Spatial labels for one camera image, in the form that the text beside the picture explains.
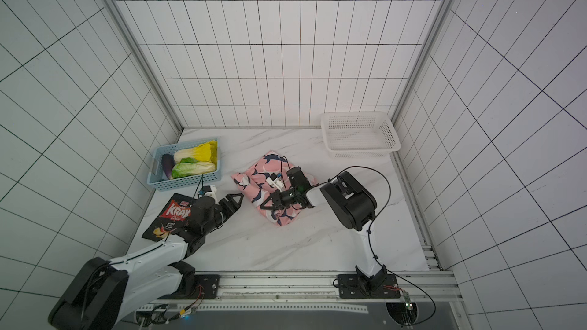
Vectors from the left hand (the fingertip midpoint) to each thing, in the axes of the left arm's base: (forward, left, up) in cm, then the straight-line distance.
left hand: (238, 202), depth 88 cm
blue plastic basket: (+12, +38, -2) cm, 40 cm away
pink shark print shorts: (+11, -4, -3) cm, 12 cm away
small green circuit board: (-31, -58, -2) cm, 66 cm away
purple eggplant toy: (+20, +36, -1) cm, 41 cm away
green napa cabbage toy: (+14, +23, +3) cm, 27 cm away
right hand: (-3, -8, -1) cm, 8 cm away
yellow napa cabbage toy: (+21, +17, +5) cm, 27 cm away
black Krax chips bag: (-6, +26, -4) cm, 27 cm away
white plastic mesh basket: (+41, -56, -5) cm, 70 cm away
